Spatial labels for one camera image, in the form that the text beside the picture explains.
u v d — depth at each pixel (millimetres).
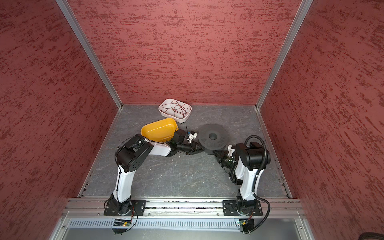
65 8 711
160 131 1059
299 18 741
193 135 920
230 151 888
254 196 616
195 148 847
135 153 553
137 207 744
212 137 981
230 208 738
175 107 1173
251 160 523
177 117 1076
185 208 755
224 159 834
